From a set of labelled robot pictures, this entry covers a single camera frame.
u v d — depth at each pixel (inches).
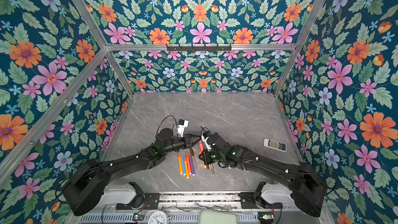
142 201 27.1
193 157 34.5
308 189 15.8
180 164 33.3
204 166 33.0
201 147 29.9
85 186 16.5
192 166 33.2
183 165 33.1
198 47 36.1
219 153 23.1
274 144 35.7
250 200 28.2
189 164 33.2
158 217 26.5
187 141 27.5
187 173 32.3
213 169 33.0
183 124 29.5
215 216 27.1
